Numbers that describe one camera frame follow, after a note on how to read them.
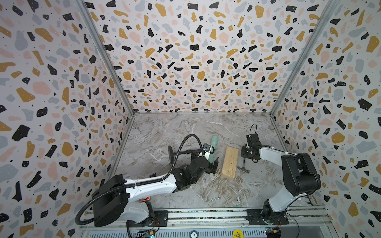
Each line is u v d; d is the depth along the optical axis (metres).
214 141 1.02
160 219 0.73
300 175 0.48
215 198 0.81
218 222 0.73
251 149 0.73
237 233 0.70
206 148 0.66
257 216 0.74
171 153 0.91
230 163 0.90
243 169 0.92
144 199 0.78
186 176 0.59
